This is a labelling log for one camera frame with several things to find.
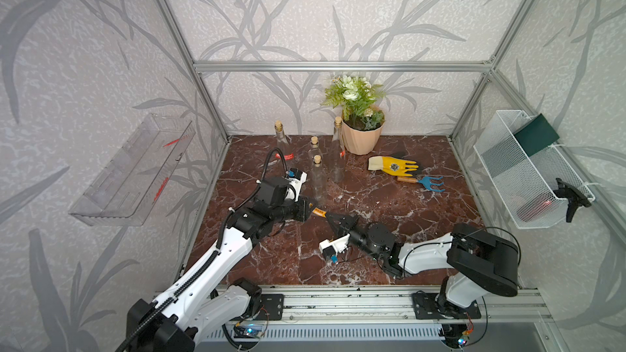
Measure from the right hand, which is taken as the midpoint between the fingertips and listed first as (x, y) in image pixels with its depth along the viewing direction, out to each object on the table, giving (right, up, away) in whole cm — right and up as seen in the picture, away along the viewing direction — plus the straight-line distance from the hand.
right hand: (331, 206), depth 76 cm
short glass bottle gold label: (-6, +19, +12) cm, 23 cm away
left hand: (-5, +1, -1) cm, 5 cm away
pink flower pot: (+13, +22, +29) cm, 39 cm away
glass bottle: (-5, +4, +13) cm, 15 cm away
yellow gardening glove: (+27, +12, +32) cm, 44 cm away
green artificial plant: (+10, +40, +19) cm, 45 cm away
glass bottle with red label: (-17, +20, +13) cm, 30 cm away
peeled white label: (-4, -2, 0) cm, 4 cm away
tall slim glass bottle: (+3, +17, +16) cm, 23 cm away
